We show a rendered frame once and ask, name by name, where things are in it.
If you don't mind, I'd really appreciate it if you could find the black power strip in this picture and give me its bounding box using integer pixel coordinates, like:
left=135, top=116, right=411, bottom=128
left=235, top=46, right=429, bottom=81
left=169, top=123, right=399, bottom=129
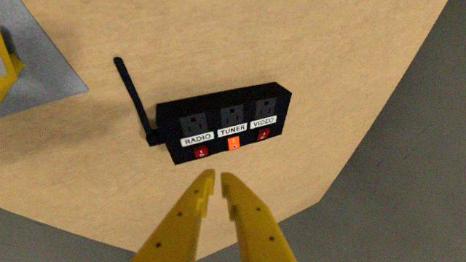
left=114, top=57, right=292, bottom=166

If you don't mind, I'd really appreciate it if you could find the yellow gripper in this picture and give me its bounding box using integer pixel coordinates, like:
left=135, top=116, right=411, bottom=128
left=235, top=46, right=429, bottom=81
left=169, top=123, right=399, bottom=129
left=130, top=169, right=297, bottom=262

